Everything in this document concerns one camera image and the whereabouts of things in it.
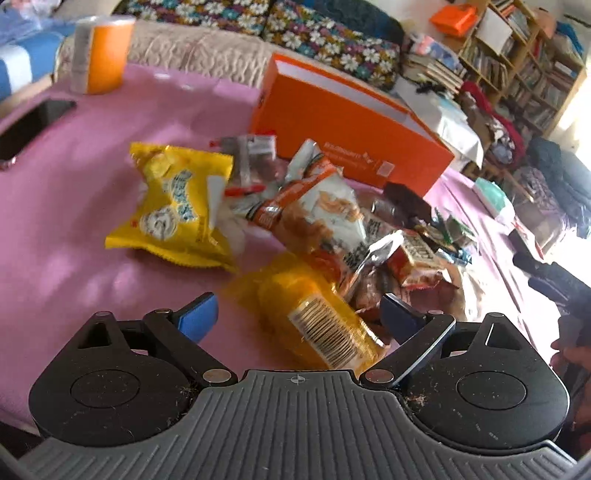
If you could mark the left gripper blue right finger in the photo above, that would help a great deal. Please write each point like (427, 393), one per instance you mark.
(420, 337)

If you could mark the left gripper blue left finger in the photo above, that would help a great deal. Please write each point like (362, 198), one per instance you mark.
(177, 334)

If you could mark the red white snack packet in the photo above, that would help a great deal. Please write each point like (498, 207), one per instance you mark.
(412, 267)

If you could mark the orange yellow snack bag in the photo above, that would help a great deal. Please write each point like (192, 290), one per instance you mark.
(303, 314)

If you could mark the dark red chocolate snack bag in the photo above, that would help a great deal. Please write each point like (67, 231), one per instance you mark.
(396, 204)

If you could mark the orange white noodle snack bag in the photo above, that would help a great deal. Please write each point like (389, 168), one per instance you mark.
(316, 215)

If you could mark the silver foil snack bag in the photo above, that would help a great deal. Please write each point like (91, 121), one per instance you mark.
(253, 162)

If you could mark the orange cardboard box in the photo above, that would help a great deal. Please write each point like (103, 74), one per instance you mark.
(374, 139)

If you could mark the person right hand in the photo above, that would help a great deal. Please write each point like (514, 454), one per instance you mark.
(575, 357)

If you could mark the teal tissue pack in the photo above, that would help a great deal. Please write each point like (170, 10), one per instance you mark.
(495, 201)

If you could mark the wooden chair with clothes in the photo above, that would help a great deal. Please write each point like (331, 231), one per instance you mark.
(504, 147)

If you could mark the pink floral tablecloth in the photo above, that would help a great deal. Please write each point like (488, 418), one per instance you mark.
(76, 183)

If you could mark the white cloth covered side table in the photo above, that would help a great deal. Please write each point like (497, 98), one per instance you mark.
(445, 119)

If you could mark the wooden bookshelf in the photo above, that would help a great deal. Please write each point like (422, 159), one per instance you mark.
(519, 64)

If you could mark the black smartphone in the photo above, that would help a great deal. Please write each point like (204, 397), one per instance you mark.
(28, 127)

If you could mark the stack of books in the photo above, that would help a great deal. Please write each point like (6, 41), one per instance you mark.
(426, 60)

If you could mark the sofa with quilted cover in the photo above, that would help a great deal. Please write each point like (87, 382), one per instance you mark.
(226, 54)

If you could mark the orange cylindrical canister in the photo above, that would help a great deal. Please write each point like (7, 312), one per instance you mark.
(101, 46)

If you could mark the orange paper bag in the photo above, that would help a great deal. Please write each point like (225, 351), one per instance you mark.
(455, 20)

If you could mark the right floral cushion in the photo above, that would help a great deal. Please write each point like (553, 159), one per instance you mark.
(310, 33)

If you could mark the floral cushion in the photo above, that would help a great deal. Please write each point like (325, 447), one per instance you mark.
(310, 33)
(242, 16)

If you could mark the left floral cushion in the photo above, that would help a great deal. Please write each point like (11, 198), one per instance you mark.
(242, 16)

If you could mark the blue striped blanket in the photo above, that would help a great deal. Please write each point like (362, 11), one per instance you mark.
(29, 49)

